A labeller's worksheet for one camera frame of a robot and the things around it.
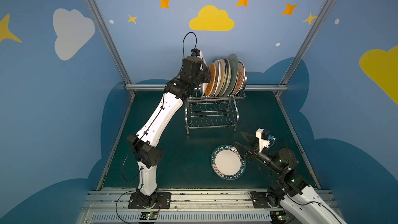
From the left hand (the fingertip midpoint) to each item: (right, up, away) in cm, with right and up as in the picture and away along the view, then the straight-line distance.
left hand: (210, 69), depth 73 cm
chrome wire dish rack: (+4, -21, +32) cm, 38 cm away
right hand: (+14, -32, -5) cm, 35 cm away
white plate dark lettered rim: (+10, -50, +14) cm, 53 cm away
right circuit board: (+32, -70, -2) cm, 77 cm away
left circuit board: (-29, -69, -2) cm, 75 cm away
